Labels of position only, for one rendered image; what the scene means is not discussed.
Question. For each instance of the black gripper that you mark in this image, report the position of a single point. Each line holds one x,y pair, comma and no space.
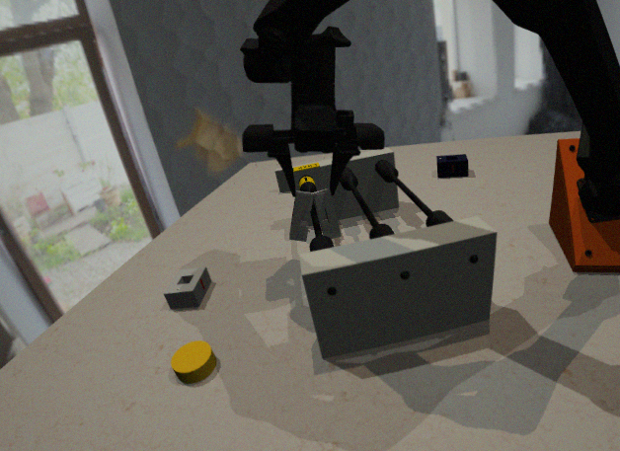
262,138

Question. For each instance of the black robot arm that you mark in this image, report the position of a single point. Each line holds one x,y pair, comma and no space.
573,31

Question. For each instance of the yellow short cylinder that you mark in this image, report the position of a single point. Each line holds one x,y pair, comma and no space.
194,361

